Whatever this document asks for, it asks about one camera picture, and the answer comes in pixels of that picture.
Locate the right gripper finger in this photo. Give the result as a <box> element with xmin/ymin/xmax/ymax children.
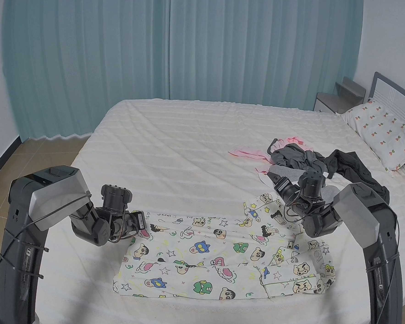
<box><xmin>265</xmin><ymin>171</ymin><xmax>281</xmax><ymax>189</ymax></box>

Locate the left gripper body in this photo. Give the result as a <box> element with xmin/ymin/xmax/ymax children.
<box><xmin>121</xmin><ymin>209</ymin><xmax>149</xmax><ymax>239</ymax></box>

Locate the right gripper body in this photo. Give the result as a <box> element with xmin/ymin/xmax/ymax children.
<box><xmin>274</xmin><ymin>176</ymin><xmax>302</xmax><ymax>202</ymax></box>

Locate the white printed pyjama top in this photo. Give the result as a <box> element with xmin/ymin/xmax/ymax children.
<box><xmin>111</xmin><ymin>181</ymin><xmax>342</xmax><ymax>311</ymax></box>

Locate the grey and white garment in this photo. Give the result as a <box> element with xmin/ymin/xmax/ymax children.
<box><xmin>255</xmin><ymin>163</ymin><xmax>342</xmax><ymax>206</ymax></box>

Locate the dark grey garment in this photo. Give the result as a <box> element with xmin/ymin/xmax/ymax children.
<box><xmin>266</xmin><ymin>142</ymin><xmax>330</xmax><ymax>174</ymax></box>

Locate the pink garment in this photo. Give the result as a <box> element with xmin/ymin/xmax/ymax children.
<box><xmin>228</xmin><ymin>132</ymin><xmax>311</xmax><ymax>165</ymax></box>

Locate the black garment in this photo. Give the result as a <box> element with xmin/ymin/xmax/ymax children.
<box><xmin>322</xmin><ymin>149</ymin><xmax>394</xmax><ymax>206</ymax></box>

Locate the grey bedside table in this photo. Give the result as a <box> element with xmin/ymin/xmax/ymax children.
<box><xmin>314</xmin><ymin>75</ymin><xmax>367</xmax><ymax>116</ymax></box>

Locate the bed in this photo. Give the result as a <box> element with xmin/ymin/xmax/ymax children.
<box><xmin>33</xmin><ymin>48</ymin><xmax>405</xmax><ymax>324</ymax></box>

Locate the white printed pillow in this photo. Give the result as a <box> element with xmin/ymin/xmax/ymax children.
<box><xmin>338</xmin><ymin>97</ymin><xmax>405</xmax><ymax>172</ymax></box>

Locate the blue-green curtain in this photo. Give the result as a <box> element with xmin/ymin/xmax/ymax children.
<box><xmin>0</xmin><ymin>0</ymin><xmax>176</xmax><ymax>152</ymax></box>
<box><xmin>163</xmin><ymin>0</ymin><xmax>366</xmax><ymax>114</ymax></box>

